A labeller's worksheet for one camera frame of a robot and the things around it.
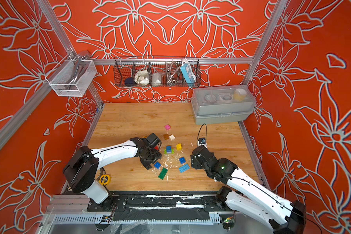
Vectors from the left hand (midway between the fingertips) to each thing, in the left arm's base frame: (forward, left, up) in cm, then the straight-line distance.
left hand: (161, 161), depth 85 cm
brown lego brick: (+18, -1, -1) cm, 19 cm away
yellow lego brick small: (+11, -10, -1) cm, 15 cm away
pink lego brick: (+27, -1, -2) cm, 27 cm away
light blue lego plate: (-2, -14, -3) cm, 14 cm away
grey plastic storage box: (+37, -34, +13) cm, 52 cm away
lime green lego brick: (+7, -6, -2) cm, 10 cm away
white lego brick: (+18, -5, -2) cm, 19 cm away
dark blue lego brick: (+2, -13, -2) cm, 13 cm away
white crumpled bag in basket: (+43, +16, +29) cm, 54 cm away
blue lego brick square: (-2, +2, -2) cm, 3 cm away
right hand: (-1, -19, +10) cm, 21 cm away
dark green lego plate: (-6, -2, -3) cm, 7 cm away
